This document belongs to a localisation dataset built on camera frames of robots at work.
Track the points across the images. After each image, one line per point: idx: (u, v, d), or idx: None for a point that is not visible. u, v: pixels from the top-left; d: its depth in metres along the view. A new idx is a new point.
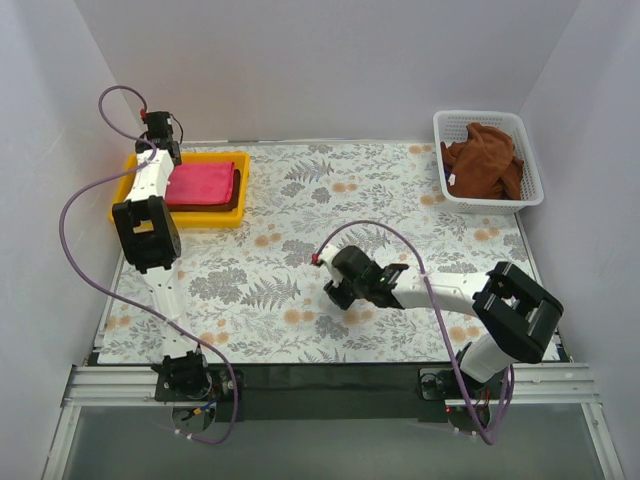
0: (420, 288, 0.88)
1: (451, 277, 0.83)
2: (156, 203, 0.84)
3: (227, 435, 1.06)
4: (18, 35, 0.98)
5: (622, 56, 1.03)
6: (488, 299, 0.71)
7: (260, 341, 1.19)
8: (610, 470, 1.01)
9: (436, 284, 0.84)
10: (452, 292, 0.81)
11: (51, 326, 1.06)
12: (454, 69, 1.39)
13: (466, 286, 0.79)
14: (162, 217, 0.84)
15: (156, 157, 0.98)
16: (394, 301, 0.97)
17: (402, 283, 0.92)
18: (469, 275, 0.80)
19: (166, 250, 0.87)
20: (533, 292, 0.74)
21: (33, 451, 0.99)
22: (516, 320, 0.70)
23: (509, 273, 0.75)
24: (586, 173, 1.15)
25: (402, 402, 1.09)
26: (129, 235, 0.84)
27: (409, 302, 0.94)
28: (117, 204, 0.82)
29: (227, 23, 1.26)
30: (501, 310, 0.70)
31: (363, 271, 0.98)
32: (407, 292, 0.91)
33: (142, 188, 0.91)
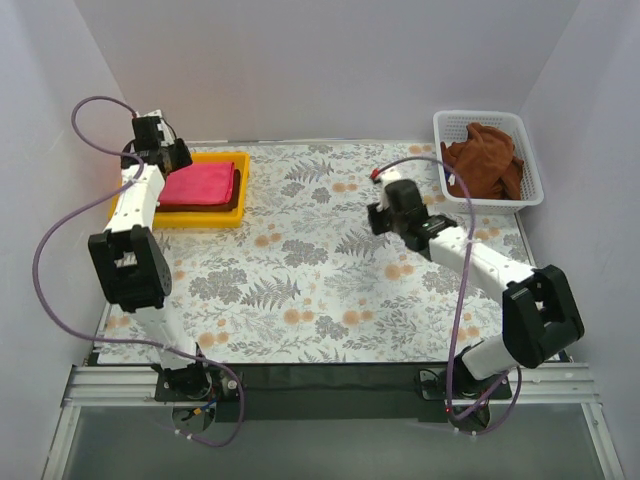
0: (459, 250, 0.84)
1: (495, 256, 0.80)
2: (139, 233, 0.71)
3: (232, 437, 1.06)
4: (18, 36, 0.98)
5: (621, 56, 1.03)
6: (521, 293, 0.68)
7: (260, 341, 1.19)
8: (610, 470, 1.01)
9: (477, 255, 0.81)
10: (488, 270, 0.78)
11: (51, 326, 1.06)
12: (454, 69, 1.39)
13: (505, 271, 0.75)
14: (147, 250, 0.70)
15: (143, 175, 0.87)
16: (424, 248, 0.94)
17: (443, 239, 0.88)
18: (514, 263, 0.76)
19: (154, 287, 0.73)
20: (565, 307, 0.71)
21: (33, 451, 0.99)
22: (535, 324, 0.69)
23: (554, 279, 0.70)
24: (587, 173, 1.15)
25: (402, 402, 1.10)
26: (109, 272, 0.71)
27: (440, 259, 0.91)
28: (93, 237, 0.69)
29: (227, 23, 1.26)
30: (529, 312, 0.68)
31: (410, 210, 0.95)
32: (442, 248, 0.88)
33: (125, 214, 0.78)
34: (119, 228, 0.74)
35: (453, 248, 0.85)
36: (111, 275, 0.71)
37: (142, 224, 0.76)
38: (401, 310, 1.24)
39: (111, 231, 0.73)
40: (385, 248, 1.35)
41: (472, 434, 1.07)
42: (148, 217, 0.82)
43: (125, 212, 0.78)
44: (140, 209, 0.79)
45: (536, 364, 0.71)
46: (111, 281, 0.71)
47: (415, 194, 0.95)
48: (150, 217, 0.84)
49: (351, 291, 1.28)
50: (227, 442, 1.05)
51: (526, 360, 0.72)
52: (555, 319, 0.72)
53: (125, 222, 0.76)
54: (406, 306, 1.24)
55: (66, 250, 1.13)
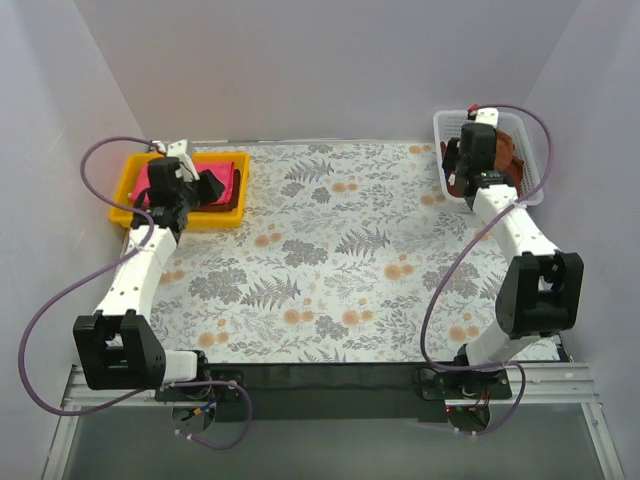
0: (497, 207, 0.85)
1: (527, 225, 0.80)
2: (129, 321, 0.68)
3: (241, 438, 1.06)
4: (18, 36, 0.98)
5: (621, 56, 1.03)
6: (532, 264, 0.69)
7: (260, 341, 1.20)
8: (610, 470, 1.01)
9: (512, 218, 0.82)
10: (513, 235, 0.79)
11: (51, 326, 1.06)
12: (454, 69, 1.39)
13: (531, 242, 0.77)
14: (133, 343, 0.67)
15: (150, 242, 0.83)
16: (471, 195, 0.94)
17: (491, 192, 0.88)
18: (542, 238, 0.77)
19: (138, 378, 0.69)
20: (567, 297, 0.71)
21: (33, 451, 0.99)
22: (531, 297, 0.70)
23: (571, 266, 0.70)
24: (587, 173, 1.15)
25: (402, 402, 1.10)
26: (92, 358, 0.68)
27: (480, 208, 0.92)
28: (81, 325, 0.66)
29: (227, 23, 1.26)
30: (530, 280, 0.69)
31: (476, 154, 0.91)
32: (485, 201, 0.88)
33: (121, 292, 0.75)
34: (111, 310, 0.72)
35: (495, 204, 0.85)
36: (94, 359, 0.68)
37: (135, 308, 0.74)
38: (401, 310, 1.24)
39: (101, 314, 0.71)
40: (385, 248, 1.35)
41: (472, 434, 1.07)
42: (146, 292, 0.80)
43: (121, 289, 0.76)
44: (138, 286, 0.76)
45: (514, 333, 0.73)
46: (93, 365, 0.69)
47: (490, 142, 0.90)
48: (150, 288, 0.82)
49: (351, 291, 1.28)
50: (230, 448, 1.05)
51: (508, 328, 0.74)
52: (553, 302, 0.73)
53: (119, 303, 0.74)
54: (406, 306, 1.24)
55: (66, 250, 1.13)
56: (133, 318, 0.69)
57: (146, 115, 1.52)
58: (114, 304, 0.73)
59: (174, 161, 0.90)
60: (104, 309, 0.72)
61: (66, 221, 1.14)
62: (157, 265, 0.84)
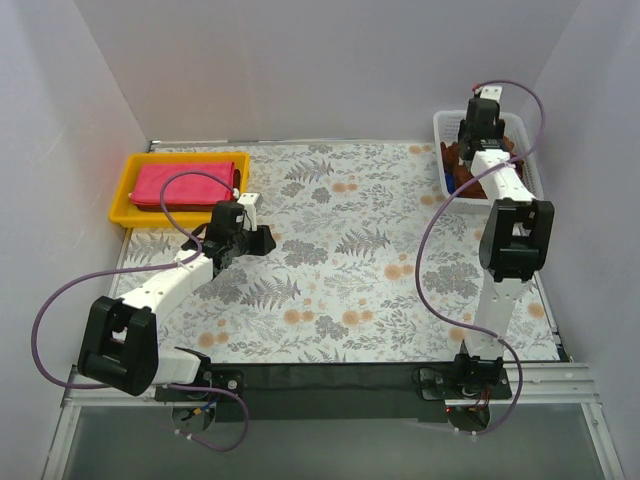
0: (489, 164, 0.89)
1: (511, 178, 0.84)
2: (140, 316, 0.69)
3: (238, 442, 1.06)
4: (18, 35, 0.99)
5: (621, 56, 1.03)
6: (507, 208, 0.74)
7: (260, 341, 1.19)
8: (610, 471, 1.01)
9: (500, 173, 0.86)
10: (500, 186, 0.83)
11: (51, 325, 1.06)
12: (454, 69, 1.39)
13: (514, 192, 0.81)
14: (136, 341, 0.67)
15: (190, 262, 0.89)
16: (468, 155, 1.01)
17: (486, 152, 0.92)
18: (523, 190, 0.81)
19: (121, 379, 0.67)
20: (538, 241, 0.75)
21: (34, 450, 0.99)
22: (504, 236, 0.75)
23: (543, 213, 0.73)
24: (587, 172, 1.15)
25: (402, 402, 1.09)
26: (93, 340, 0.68)
27: (475, 168, 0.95)
28: (100, 301, 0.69)
29: (226, 23, 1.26)
30: (503, 219, 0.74)
31: (478, 121, 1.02)
32: (479, 160, 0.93)
33: (146, 291, 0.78)
34: (131, 302, 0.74)
35: (488, 160, 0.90)
36: (93, 342, 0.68)
37: (154, 307, 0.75)
38: (401, 310, 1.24)
39: (121, 301, 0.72)
40: (385, 248, 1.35)
41: (472, 434, 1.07)
42: (169, 301, 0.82)
43: (149, 288, 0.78)
44: (163, 292, 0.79)
45: (489, 268, 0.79)
46: (90, 348, 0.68)
47: (491, 113, 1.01)
48: (172, 299, 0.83)
49: (351, 291, 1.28)
50: (229, 449, 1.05)
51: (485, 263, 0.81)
52: (527, 244, 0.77)
53: (141, 299, 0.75)
54: (406, 306, 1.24)
55: (66, 250, 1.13)
56: (146, 314, 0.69)
57: (146, 115, 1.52)
58: (136, 298, 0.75)
59: (239, 207, 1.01)
60: (125, 300, 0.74)
61: (67, 220, 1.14)
62: (189, 284, 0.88)
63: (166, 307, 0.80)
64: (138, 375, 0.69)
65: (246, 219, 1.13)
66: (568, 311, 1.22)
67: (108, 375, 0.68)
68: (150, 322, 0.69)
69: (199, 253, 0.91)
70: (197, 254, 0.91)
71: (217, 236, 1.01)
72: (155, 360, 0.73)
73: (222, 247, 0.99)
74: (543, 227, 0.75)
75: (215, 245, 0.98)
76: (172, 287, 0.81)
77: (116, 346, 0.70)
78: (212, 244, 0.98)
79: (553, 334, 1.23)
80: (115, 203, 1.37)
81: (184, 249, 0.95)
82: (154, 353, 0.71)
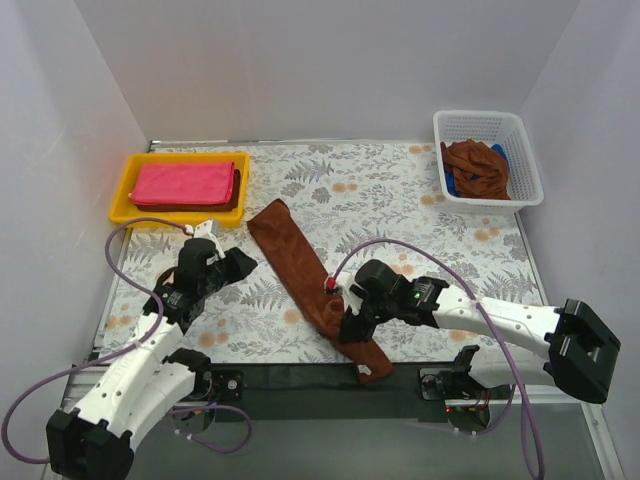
0: (472, 315, 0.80)
1: (510, 308, 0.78)
2: (98, 435, 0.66)
3: (239, 445, 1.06)
4: (19, 36, 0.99)
5: (622, 56, 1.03)
6: (566, 345, 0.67)
7: (260, 341, 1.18)
8: (610, 470, 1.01)
9: (495, 315, 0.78)
10: (516, 327, 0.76)
11: (51, 326, 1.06)
12: (454, 70, 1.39)
13: (534, 322, 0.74)
14: (98, 459, 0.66)
15: (151, 338, 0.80)
16: (430, 321, 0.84)
17: (446, 307, 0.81)
18: (534, 310, 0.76)
19: None
20: (600, 333, 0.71)
21: (34, 451, 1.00)
22: (589, 363, 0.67)
23: (580, 312, 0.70)
24: (587, 173, 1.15)
25: (401, 403, 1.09)
26: (58, 454, 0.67)
27: (450, 324, 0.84)
28: (54, 418, 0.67)
29: (226, 24, 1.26)
30: (577, 357, 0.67)
31: (391, 287, 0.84)
32: (450, 316, 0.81)
33: (104, 393, 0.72)
34: (87, 414, 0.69)
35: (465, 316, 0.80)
36: (59, 456, 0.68)
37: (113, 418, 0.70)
38: None
39: (77, 416, 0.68)
40: (385, 248, 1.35)
41: (472, 434, 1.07)
42: (135, 394, 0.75)
43: (106, 389, 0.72)
44: (123, 392, 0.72)
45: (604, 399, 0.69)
46: (58, 461, 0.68)
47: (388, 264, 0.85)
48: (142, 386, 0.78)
49: None
50: (232, 449, 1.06)
51: (595, 400, 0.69)
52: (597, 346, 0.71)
53: (96, 407, 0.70)
54: None
55: (66, 250, 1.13)
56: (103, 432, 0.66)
57: (146, 115, 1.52)
58: (93, 407, 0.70)
59: (207, 249, 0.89)
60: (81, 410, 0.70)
61: (67, 221, 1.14)
62: (154, 361, 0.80)
63: (132, 402, 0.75)
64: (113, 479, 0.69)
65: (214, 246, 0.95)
66: None
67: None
68: (109, 439, 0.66)
69: (160, 319, 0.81)
70: (157, 322, 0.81)
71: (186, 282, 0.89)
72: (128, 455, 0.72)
73: (189, 300, 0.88)
74: (592, 319, 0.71)
75: (181, 299, 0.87)
76: (133, 380, 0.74)
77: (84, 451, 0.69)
78: (180, 297, 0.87)
79: None
80: (115, 203, 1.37)
81: (146, 312, 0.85)
82: (123, 452, 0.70)
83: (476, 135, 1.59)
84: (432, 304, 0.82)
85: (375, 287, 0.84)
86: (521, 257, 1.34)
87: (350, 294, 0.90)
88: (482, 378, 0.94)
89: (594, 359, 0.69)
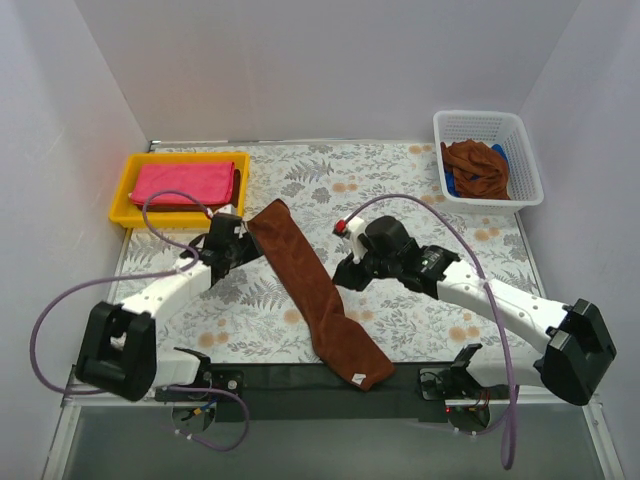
0: (477, 293, 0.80)
1: (519, 296, 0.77)
2: (139, 322, 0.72)
3: (237, 443, 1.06)
4: (19, 36, 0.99)
5: (622, 56, 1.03)
6: (564, 341, 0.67)
7: (260, 341, 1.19)
8: (610, 470, 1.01)
9: (502, 299, 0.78)
10: (519, 314, 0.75)
11: (52, 326, 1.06)
12: (454, 70, 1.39)
13: (538, 313, 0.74)
14: (135, 345, 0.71)
15: (189, 269, 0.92)
16: (429, 289, 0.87)
17: (451, 280, 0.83)
18: (542, 302, 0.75)
19: (120, 384, 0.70)
20: (603, 340, 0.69)
21: (34, 451, 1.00)
22: (582, 363, 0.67)
23: (588, 315, 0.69)
24: (587, 173, 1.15)
25: (402, 402, 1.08)
26: (92, 348, 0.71)
27: (449, 298, 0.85)
28: (98, 307, 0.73)
29: (226, 24, 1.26)
30: (571, 354, 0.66)
31: (401, 248, 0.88)
32: (454, 291, 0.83)
33: (147, 296, 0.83)
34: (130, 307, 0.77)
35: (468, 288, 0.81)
36: (91, 349, 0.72)
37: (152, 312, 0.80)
38: (401, 310, 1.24)
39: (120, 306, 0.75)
40: None
41: (472, 434, 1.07)
42: (167, 308, 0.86)
43: (149, 294, 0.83)
44: (162, 298, 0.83)
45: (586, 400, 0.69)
46: (89, 354, 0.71)
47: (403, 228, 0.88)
48: (172, 307, 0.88)
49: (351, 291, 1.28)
50: (230, 449, 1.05)
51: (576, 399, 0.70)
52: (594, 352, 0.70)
53: (140, 303, 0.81)
54: (406, 306, 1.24)
55: (66, 250, 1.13)
56: (144, 320, 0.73)
57: (146, 115, 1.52)
58: (135, 303, 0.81)
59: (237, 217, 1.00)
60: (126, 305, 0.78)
61: (67, 221, 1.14)
62: (188, 290, 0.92)
63: (165, 313, 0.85)
64: (138, 380, 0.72)
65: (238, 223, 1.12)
66: None
67: (107, 382, 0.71)
68: (149, 327, 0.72)
69: (197, 260, 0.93)
70: (196, 261, 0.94)
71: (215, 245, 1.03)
72: (151, 366, 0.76)
73: (218, 257, 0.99)
74: (600, 326, 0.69)
75: (212, 254, 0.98)
76: (171, 293, 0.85)
77: (114, 352, 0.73)
78: (211, 253, 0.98)
79: None
80: (115, 203, 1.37)
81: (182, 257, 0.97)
82: (152, 354, 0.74)
83: (476, 136, 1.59)
84: (437, 274, 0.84)
85: (384, 244, 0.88)
86: (521, 257, 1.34)
87: (356, 242, 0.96)
88: (482, 378, 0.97)
89: (587, 361, 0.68)
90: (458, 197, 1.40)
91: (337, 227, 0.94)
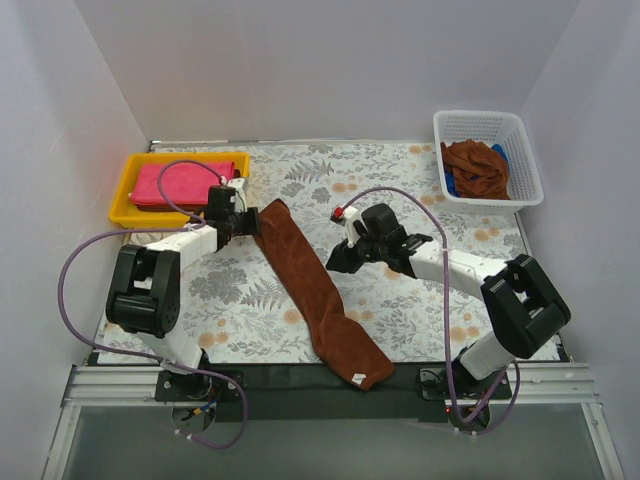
0: (436, 260, 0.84)
1: (470, 257, 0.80)
2: (165, 256, 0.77)
3: (236, 440, 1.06)
4: (19, 36, 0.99)
5: (623, 56, 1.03)
6: (498, 285, 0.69)
7: (260, 341, 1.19)
8: (610, 470, 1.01)
9: (453, 259, 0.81)
10: (466, 271, 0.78)
11: (52, 324, 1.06)
12: (454, 70, 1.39)
13: (480, 267, 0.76)
14: (164, 274, 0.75)
15: (200, 229, 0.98)
16: (408, 270, 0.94)
17: (421, 254, 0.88)
18: (488, 261, 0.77)
19: (150, 315, 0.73)
20: (547, 294, 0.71)
21: (34, 451, 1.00)
22: (520, 309, 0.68)
23: (527, 267, 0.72)
24: (587, 172, 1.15)
25: (402, 403, 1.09)
26: (120, 281, 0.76)
27: (424, 274, 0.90)
28: (126, 246, 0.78)
29: (226, 24, 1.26)
30: (506, 299, 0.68)
31: (388, 232, 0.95)
32: (423, 264, 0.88)
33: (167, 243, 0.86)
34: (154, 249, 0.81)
35: (427, 256, 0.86)
36: (121, 284, 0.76)
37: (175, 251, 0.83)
38: (401, 310, 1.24)
39: (144, 248, 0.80)
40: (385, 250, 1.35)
41: (472, 434, 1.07)
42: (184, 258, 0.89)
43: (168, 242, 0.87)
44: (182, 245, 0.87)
45: (533, 353, 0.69)
46: (118, 290, 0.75)
47: (391, 216, 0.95)
48: (186, 261, 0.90)
49: (351, 291, 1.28)
50: (230, 446, 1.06)
51: (524, 354, 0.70)
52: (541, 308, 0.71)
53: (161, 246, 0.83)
54: (406, 306, 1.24)
55: (66, 250, 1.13)
56: (169, 253, 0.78)
57: (147, 115, 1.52)
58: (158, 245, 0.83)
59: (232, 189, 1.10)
60: (149, 247, 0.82)
61: (67, 219, 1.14)
62: (199, 247, 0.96)
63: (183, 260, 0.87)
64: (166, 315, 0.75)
65: (237, 201, 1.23)
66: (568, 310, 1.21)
67: (138, 315, 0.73)
68: (175, 259, 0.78)
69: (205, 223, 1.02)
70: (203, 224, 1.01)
71: (215, 216, 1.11)
72: (176, 306, 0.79)
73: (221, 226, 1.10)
74: (540, 280, 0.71)
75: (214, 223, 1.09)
76: (188, 243, 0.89)
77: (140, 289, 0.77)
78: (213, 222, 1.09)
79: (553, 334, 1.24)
80: (115, 203, 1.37)
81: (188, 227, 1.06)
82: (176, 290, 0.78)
83: (476, 136, 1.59)
84: (412, 250, 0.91)
85: (375, 228, 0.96)
86: None
87: (350, 228, 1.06)
88: (473, 369, 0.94)
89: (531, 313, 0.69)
90: (458, 197, 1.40)
91: (335, 215, 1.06)
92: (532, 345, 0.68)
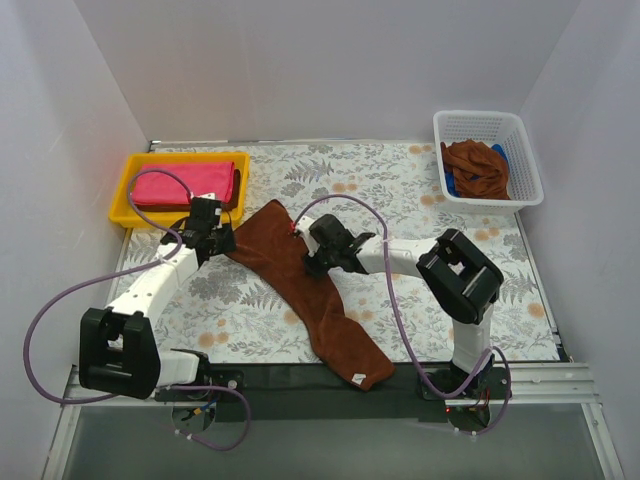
0: (378, 252, 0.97)
1: (407, 242, 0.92)
2: (133, 323, 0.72)
3: (238, 442, 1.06)
4: (18, 35, 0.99)
5: (623, 55, 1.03)
6: (432, 260, 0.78)
7: (260, 341, 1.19)
8: (610, 470, 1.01)
9: (393, 246, 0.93)
10: (404, 254, 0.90)
11: (52, 323, 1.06)
12: (454, 69, 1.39)
13: (415, 248, 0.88)
14: (135, 346, 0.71)
15: (174, 257, 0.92)
16: (360, 267, 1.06)
17: (366, 250, 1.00)
18: (422, 242, 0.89)
19: (128, 384, 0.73)
20: (477, 260, 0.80)
21: (34, 451, 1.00)
22: (455, 277, 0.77)
23: (456, 240, 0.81)
24: (586, 172, 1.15)
25: (402, 403, 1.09)
26: (90, 354, 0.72)
27: (372, 267, 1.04)
28: (88, 314, 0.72)
29: (226, 23, 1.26)
30: (440, 271, 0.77)
31: (335, 238, 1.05)
32: (369, 257, 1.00)
33: (135, 294, 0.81)
34: (120, 309, 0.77)
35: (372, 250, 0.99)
36: (92, 355, 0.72)
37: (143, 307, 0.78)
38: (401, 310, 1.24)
39: (110, 310, 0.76)
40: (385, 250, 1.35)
41: (472, 434, 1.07)
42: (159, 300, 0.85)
43: (136, 291, 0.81)
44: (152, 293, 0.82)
45: (476, 316, 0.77)
46: (89, 362, 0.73)
47: (336, 223, 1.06)
48: (162, 301, 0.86)
49: (352, 291, 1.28)
50: (232, 447, 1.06)
51: (469, 318, 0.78)
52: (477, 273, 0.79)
53: (129, 303, 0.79)
54: (406, 306, 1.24)
55: (65, 250, 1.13)
56: (138, 319, 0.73)
57: (147, 116, 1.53)
58: (125, 303, 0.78)
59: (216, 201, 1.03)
60: (115, 308, 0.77)
61: (67, 220, 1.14)
62: (176, 277, 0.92)
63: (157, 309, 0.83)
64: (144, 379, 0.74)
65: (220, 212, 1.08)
66: (568, 310, 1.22)
67: (117, 385, 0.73)
68: (144, 326, 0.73)
69: (180, 245, 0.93)
70: (179, 246, 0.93)
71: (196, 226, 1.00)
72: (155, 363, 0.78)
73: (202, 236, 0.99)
74: (469, 249, 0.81)
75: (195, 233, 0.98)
76: (160, 286, 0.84)
77: (113, 354, 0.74)
78: (193, 233, 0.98)
79: (553, 334, 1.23)
80: (114, 204, 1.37)
81: (164, 243, 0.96)
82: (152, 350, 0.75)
83: (476, 136, 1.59)
84: (358, 249, 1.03)
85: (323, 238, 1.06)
86: (521, 257, 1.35)
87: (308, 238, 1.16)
88: (464, 364, 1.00)
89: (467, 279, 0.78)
90: (458, 197, 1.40)
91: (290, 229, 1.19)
92: (474, 308, 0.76)
